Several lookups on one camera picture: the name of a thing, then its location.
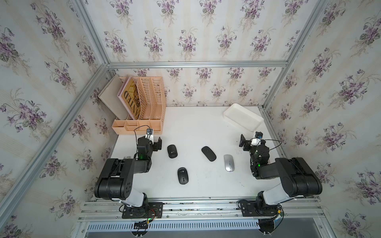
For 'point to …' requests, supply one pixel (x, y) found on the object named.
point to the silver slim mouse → (229, 162)
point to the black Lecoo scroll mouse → (183, 175)
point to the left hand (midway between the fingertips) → (152, 137)
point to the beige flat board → (108, 95)
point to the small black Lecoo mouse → (172, 151)
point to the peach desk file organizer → (152, 105)
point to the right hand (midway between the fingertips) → (251, 135)
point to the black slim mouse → (209, 154)
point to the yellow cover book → (128, 95)
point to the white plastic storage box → (242, 117)
